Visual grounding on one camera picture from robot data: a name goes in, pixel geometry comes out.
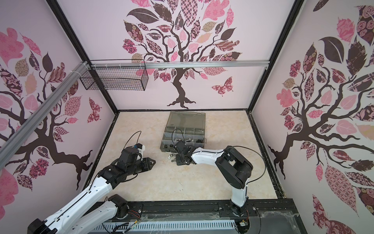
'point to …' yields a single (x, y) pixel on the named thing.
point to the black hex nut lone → (165, 146)
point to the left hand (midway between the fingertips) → (153, 165)
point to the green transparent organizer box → (188, 127)
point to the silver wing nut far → (169, 156)
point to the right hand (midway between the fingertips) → (179, 159)
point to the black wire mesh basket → (117, 75)
